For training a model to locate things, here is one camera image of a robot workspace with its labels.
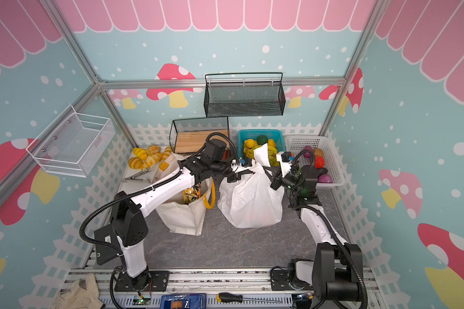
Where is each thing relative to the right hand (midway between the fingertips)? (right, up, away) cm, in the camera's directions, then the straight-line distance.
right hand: (263, 167), depth 78 cm
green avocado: (+4, +16, +34) cm, 37 cm away
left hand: (-6, -1, +1) cm, 6 cm away
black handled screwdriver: (-13, -48, -8) cm, 50 cm away
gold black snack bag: (-30, -11, +5) cm, 33 cm away
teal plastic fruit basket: (+13, +19, +37) cm, 44 cm away
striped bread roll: (-68, +8, +35) cm, 77 cm away
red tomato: (+34, +3, +25) cm, 42 cm away
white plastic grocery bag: (-4, -15, +4) cm, 16 cm away
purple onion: (+25, -4, -1) cm, 25 cm away
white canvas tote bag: (-34, -21, +1) cm, 40 cm away
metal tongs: (-67, -6, +25) cm, 71 cm away
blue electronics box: (-28, -47, -11) cm, 55 cm away
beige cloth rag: (-68, -48, -6) cm, 84 cm away
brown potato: (+39, +9, +38) cm, 55 cm away
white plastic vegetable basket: (+24, +14, +38) cm, 47 cm away
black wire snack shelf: (-37, +17, +27) cm, 49 cm away
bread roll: (-69, +2, +31) cm, 75 cm away
